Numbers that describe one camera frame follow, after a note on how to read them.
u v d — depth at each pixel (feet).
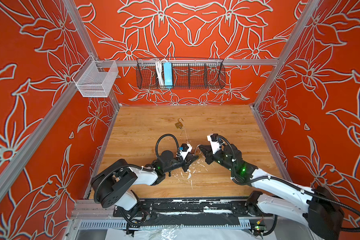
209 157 2.19
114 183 1.44
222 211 2.40
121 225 2.29
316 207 1.31
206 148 2.28
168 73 2.94
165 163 2.08
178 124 3.50
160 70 2.90
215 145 2.16
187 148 2.24
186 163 2.29
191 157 2.45
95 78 3.09
